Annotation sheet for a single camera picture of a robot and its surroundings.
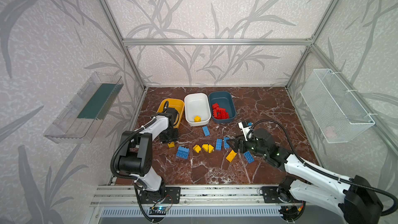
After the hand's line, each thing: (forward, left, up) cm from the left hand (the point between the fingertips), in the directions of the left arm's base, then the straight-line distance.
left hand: (174, 135), depth 91 cm
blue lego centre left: (-5, -26, -1) cm, 27 cm away
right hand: (-4, -32, +12) cm, 35 cm away
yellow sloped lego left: (-7, -14, -1) cm, 16 cm away
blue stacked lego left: (-9, -6, -2) cm, 11 cm away
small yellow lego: (-5, +1, -1) cm, 5 cm away
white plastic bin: (+21, -13, -2) cm, 25 cm away
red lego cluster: (+17, -27, -1) cm, 32 cm away
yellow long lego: (-10, -33, -3) cm, 35 cm away
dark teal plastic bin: (+30, -32, -3) cm, 44 cm away
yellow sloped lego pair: (-7, -20, 0) cm, 21 cm away
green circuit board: (-36, +2, -3) cm, 36 cm away
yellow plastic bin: (+24, +1, -1) cm, 24 cm away
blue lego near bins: (+5, -19, -3) cm, 20 cm away
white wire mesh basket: (-5, -75, +32) cm, 81 cm away
